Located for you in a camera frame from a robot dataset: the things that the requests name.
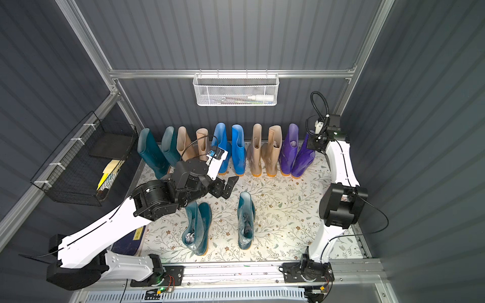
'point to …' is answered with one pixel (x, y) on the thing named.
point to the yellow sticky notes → (107, 170)
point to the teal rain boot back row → (170, 146)
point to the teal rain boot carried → (151, 153)
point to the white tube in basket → (261, 98)
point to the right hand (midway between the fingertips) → (315, 142)
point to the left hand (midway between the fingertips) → (228, 175)
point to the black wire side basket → (84, 168)
